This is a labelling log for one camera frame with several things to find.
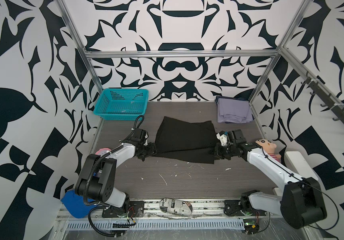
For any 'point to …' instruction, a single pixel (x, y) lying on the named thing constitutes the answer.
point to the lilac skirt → (233, 111)
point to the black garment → (195, 141)
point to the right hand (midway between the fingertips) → (211, 151)
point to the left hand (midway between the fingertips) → (154, 149)
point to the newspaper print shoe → (176, 206)
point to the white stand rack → (300, 165)
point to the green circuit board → (251, 226)
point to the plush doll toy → (269, 147)
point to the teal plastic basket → (121, 104)
